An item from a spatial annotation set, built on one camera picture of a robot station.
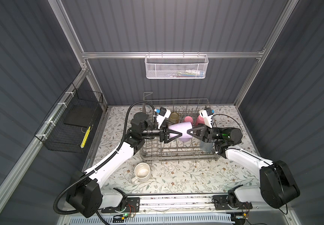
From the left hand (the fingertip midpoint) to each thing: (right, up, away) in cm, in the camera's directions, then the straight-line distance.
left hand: (181, 131), depth 65 cm
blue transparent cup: (+19, -12, +25) cm, 34 cm away
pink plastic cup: (+9, +6, +29) cm, 31 cm away
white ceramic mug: (-22, -27, +20) cm, 40 cm away
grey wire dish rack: (+4, +10, +44) cm, 45 cm away
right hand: (+3, -3, -3) cm, 5 cm away
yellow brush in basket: (-47, -3, +4) cm, 48 cm away
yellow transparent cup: (-1, +7, +27) cm, 28 cm away
